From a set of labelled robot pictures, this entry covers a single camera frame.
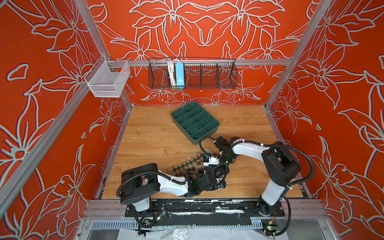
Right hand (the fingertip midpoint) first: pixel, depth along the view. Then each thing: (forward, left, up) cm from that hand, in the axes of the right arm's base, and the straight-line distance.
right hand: (213, 173), depth 84 cm
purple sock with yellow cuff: (-3, -2, +10) cm, 10 cm away
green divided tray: (+33, +10, +6) cm, 35 cm away
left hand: (+1, +2, +2) cm, 3 cm away
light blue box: (+49, +19, +34) cm, 62 cm away
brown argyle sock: (+3, +13, +1) cm, 14 cm away
